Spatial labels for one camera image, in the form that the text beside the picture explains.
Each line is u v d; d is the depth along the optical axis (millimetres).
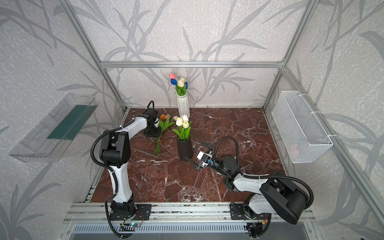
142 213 723
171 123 1089
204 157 594
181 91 941
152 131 884
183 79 943
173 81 882
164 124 1083
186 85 959
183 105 1017
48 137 642
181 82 872
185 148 830
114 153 571
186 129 752
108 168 559
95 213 753
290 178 433
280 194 429
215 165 662
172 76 917
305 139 603
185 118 753
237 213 735
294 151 735
